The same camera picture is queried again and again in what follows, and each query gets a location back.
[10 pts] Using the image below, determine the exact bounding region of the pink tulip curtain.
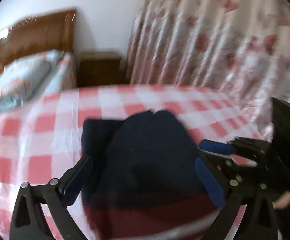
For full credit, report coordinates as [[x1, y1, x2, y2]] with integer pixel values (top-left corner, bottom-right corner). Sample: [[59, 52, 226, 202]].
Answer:
[[127, 0, 290, 139]]

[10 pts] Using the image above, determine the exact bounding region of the dark carved wooden headboard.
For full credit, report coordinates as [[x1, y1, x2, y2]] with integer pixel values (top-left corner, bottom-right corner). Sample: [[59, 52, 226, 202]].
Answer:
[[0, 9, 76, 66]]

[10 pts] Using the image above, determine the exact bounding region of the pink checkered plastic table cover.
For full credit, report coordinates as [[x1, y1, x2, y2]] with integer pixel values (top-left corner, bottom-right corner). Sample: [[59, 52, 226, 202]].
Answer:
[[0, 86, 261, 239]]

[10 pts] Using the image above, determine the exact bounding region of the person's hand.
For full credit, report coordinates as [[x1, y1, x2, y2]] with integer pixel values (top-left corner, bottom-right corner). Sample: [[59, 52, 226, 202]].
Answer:
[[273, 191, 290, 210]]

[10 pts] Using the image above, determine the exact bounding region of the light blue floral quilt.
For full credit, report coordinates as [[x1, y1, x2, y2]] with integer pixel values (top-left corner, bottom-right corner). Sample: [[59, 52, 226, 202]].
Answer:
[[0, 50, 64, 112]]

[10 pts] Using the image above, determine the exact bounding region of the dark wooden nightstand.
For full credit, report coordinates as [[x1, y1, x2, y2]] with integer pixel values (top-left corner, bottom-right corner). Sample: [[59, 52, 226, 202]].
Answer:
[[76, 51, 130, 88]]

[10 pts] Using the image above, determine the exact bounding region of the red white striped sweater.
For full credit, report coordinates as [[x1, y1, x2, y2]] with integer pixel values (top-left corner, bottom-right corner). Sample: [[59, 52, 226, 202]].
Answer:
[[82, 111, 218, 239]]

